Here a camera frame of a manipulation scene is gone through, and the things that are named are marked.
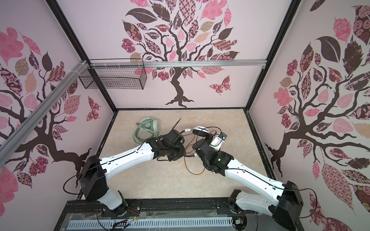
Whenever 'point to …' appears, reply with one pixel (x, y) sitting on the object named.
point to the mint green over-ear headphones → (149, 128)
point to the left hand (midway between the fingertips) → (186, 156)
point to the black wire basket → (114, 77)
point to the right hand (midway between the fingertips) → (207, 141)
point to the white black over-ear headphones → (200, 131)
